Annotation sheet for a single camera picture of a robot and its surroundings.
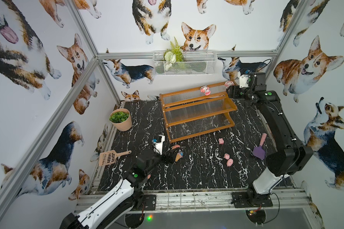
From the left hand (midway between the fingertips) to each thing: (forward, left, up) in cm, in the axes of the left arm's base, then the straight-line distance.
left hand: (174, 144), depth 77 cm
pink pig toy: (-1, -32, -14) cm, 35 cm away
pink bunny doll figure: (+28, -19, +14) cm, 36 cm away
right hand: (+25, -32, +18) cm, 45 cm away
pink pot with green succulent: (+21, +34, -4) cm, 40 cm away
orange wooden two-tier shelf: (+36, -12, -18) cm, 43 cm away
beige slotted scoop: (+1, +41, -18) cm, 45 cm away
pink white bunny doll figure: (+34, -34, +14) cm, 50 cm away
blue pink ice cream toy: (0, -3, -14) cm, 14 cm away
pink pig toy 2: (-5, -33, -15) cm, 36 cm away
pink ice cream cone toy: (+6, 0, -16) cm, 17 cm away
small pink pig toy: (+9, -31, -16) cm, 36 cm away
